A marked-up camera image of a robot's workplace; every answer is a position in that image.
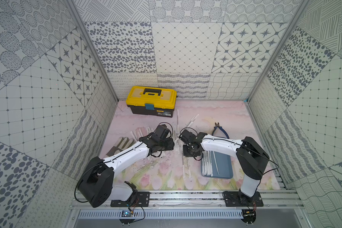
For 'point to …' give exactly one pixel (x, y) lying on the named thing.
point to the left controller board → (127, 213)
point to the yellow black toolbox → (156, 101)
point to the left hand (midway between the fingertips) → (172, 141)
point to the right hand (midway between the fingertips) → (188, 155)
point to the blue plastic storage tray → (215, 164)
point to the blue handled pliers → (215, 127)
